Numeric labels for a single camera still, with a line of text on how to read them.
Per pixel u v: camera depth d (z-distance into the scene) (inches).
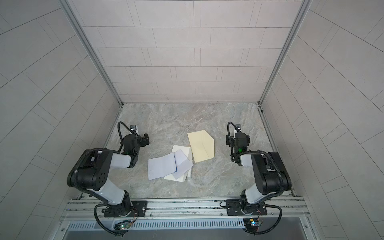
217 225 26.7
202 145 37.3
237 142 28.2
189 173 31.8
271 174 17.7
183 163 33.4
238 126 31.5
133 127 31.4
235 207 27.9
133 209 27.4
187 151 35.9
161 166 33.6
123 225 25.5
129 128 30.7
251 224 26.8
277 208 24.8
